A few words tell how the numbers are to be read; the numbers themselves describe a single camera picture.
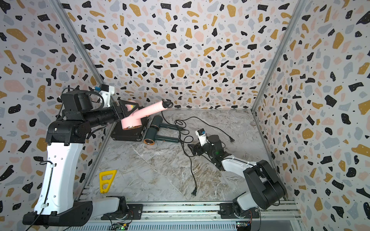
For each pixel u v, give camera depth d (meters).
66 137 0.38
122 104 0.53
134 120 0.58
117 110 0.51
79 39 0.81
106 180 0.85
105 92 0.53
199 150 0.78
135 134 0.98
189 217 0.73
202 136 0.77
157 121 1.04
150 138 0.96
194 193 0.80
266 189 0.44
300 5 0.71
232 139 1.03
